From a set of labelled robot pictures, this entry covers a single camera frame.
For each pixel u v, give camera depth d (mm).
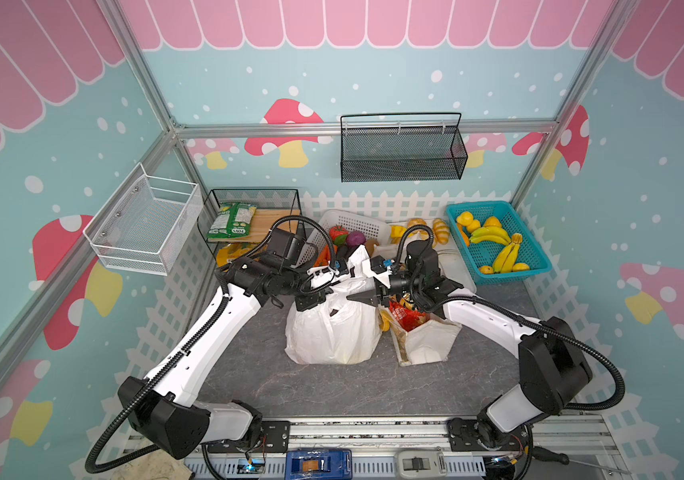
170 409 375
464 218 1128
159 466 702
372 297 674
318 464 667
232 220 969
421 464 676
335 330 758
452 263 1092
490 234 1112
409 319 873
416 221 1185
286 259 567
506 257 1078
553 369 441
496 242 1139
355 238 1090
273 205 1175
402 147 921
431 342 786
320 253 1088
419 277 646
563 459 698
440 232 1158
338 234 1090
